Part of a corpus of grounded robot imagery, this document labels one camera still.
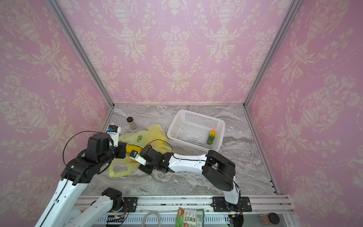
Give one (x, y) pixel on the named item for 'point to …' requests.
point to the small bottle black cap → (129, 119)
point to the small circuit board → (115, 218)
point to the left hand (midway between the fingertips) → (126, 144)
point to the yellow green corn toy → (211, 136)
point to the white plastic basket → (194, 129)
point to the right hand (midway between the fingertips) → (141, 162)
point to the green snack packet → (190, 217)
